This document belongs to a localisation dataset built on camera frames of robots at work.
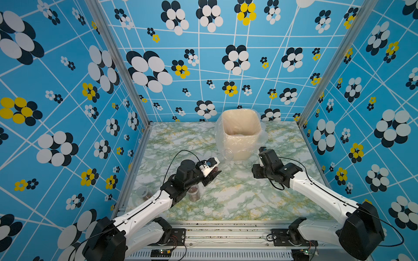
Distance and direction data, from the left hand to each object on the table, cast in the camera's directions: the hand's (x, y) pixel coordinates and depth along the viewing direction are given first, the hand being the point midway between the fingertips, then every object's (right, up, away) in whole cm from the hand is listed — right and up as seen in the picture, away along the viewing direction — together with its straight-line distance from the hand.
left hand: (218, 164), depth 77 cm
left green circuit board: (-26, -39, -4) cm, 47 cm away
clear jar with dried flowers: (-12, -14, +1) cm, 18 cm away
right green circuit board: (+36, -38, -7) cm, 52 cm away
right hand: (+21, -3, +8) cm, 23 cm away
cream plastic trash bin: (+16, +17, +25) cm, 35 cm away
